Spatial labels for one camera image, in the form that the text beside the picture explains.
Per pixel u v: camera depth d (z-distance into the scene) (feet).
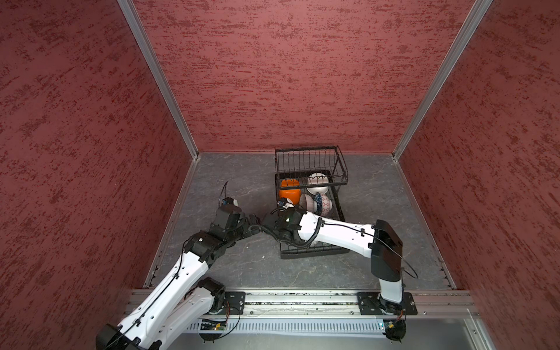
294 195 3.14
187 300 1.89
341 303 2.49
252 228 2.08
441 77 2.91
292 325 2.33
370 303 2.42
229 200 2.31
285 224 1.78
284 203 2.37
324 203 2.87
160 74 2.87
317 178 3.52
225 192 3.40
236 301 2.44
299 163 2.94
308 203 2.91
